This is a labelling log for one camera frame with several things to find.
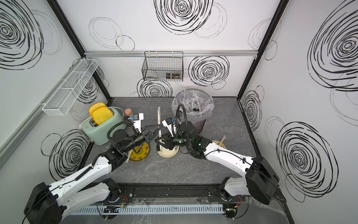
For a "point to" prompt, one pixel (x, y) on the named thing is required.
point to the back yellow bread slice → (96, 105)
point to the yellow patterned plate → (140, 152)
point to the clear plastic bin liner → (199, 104)
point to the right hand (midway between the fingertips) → (157, 141)
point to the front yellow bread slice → (100, 115)
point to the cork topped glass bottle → (128, 112)
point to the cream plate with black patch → (168, 153)
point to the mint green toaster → (97, 134)
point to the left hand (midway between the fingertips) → (161, 127)
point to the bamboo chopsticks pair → (222, 140)
